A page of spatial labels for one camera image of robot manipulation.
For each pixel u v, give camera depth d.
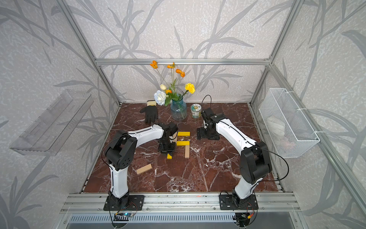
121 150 0.52
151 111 1.16
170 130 0.80
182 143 0.96
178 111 1.02
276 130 0.76
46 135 0.65
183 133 1.02
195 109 1.06
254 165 0.45
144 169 0.85
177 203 0.75
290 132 0.60
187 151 0.92
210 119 0.65
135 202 0.73
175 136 0.84
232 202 0.72
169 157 0.89
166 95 0.79
